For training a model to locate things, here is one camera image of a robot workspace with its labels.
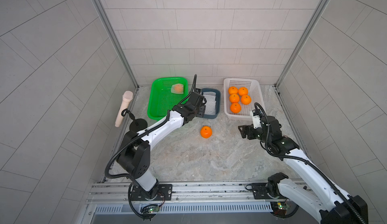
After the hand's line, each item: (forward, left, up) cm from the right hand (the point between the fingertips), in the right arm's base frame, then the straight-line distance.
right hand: (243, 126), depth 81 cm
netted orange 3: (+19, -1, -8) cm, 20 cm away
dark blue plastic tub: (+24, +10, -8) cm, 27 cm away
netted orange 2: (+26, -1, -7) cm, 27 cm away
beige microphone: (+11, +59, +17) cm, 62 cm away
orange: (+34, -2, -7) cm, 34 cm away
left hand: (+13, +22, +3) cm, 26 cm away
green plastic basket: (+32, +51, -9) cm, 61 cm away
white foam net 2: (+17, +16, -5) cm, 24 cm away
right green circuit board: (-35, -11, -14) cm, 40 cm away
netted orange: (+35, +38, -3) cm, 52 cm away
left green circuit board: (-33, +46, -9) cm, 57 cm away
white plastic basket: (+32, -17, -8) cm, 38 cm away
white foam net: (+30, +16, -7) cm, 34 cm away
